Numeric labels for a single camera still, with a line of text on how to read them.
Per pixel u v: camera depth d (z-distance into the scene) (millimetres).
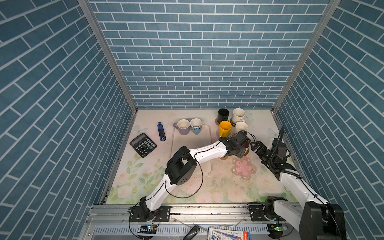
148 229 722
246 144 887
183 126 1054
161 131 1046
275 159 663
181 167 533
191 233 655
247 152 953
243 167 910
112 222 724
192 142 1029
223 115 1077
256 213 733
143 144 980
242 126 1008
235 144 703
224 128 1008
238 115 1052
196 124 1040
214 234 680
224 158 935
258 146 789
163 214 738
